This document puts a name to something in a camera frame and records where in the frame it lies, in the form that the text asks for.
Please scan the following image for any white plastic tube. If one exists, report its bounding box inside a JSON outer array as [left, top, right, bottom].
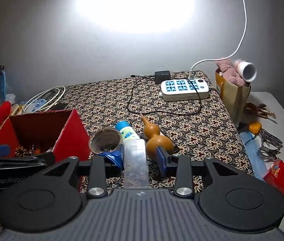
[[236, 60, 257, 83]]

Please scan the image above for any floral patterned tablecloth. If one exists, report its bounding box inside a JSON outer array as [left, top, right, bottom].
[[0, 70, 255, 231]]

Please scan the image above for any white bottle with blue cap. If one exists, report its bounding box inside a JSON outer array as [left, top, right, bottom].
[[115, 121, 150, 189]]

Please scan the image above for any black cable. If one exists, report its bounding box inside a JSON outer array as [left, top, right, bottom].
[[127, 75, 202, 116]]

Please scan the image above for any white power cord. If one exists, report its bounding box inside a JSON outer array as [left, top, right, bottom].
[[190, 0, 248, 71]]

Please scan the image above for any flat black device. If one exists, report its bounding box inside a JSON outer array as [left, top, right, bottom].
[[52, 102, 68, 111]]

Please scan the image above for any coiled white cable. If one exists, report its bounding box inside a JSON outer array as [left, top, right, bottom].
[[22, 86, 66, 113]]

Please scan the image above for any white power strip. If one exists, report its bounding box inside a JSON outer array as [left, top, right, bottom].
[[160, 78, 210, 102]]

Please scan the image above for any black power adapter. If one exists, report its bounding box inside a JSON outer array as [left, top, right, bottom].
[[154, 70, 171, 84]]

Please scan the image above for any flat wooden box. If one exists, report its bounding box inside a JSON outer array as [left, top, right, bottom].
[[8, 104, 23, 117]]

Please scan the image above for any red plush cushion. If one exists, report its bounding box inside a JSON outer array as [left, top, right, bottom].
[[0, 101, 11, 130]]

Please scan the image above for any pink plush toy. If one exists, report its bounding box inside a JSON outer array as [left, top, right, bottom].
[[216, 58, 248, 86]]

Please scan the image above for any blue and white cloth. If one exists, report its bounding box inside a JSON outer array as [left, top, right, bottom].
[[23, 98, 48, 111]]

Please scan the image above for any gold paper gift bag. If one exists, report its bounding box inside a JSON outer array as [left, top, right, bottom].
[[214, 68, 251, 126]]

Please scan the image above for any blue face mask packet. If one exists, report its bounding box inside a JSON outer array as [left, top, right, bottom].
[[240, 131, 270, 180]]

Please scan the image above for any brown gourd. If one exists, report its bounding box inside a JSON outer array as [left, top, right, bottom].
[[140, 114, 181, 160]]

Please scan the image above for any red paper packet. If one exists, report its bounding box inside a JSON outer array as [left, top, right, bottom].
[[263, 158, 284, 199]]

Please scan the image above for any brown tape roll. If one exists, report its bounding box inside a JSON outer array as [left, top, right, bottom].
[[88, 128, 124, 155]]

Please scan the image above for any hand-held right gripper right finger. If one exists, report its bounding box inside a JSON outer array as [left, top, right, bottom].
[[156, 146, 241, 198]]

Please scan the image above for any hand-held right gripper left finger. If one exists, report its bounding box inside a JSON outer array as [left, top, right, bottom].
[[42, 144, 125, 199]]

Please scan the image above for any red cardboard box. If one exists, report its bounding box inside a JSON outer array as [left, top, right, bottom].
[[0, 108, 91, 161]]

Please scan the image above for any pine cone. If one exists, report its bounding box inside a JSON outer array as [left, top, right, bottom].
[[14, 144, 33, 158]]

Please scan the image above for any orange plastic object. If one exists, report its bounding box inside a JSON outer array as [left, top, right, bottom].
[[248, 122, 262, 135]]

